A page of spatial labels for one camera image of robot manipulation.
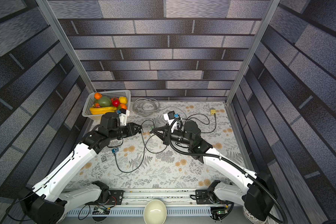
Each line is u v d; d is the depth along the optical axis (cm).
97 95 110
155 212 68
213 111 113
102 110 101
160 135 64
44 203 37
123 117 67
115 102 109
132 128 63
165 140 59
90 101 110
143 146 94
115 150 90
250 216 67
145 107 117
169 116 59
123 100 114
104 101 107
